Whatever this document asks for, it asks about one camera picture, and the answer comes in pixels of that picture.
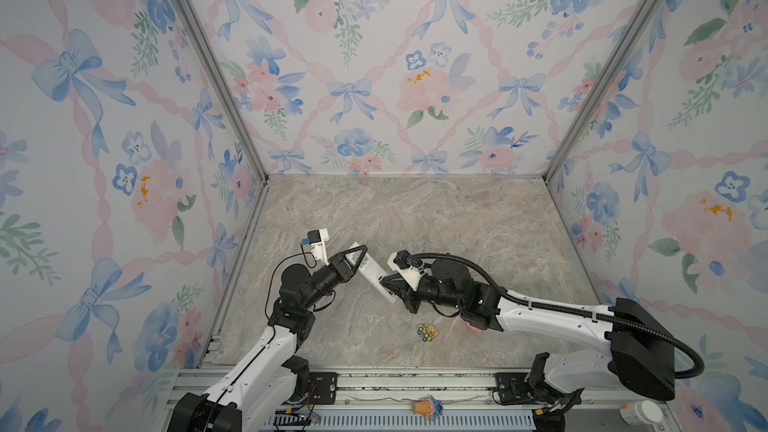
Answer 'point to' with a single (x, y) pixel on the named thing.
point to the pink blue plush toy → (428, 407)
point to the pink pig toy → (475, 329)
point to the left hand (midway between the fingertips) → (367, 249)
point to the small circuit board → (290, 417)
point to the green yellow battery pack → (427, 332)
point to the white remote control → (373, 272)
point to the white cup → (641, 412)
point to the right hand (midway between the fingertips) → (383, 278)
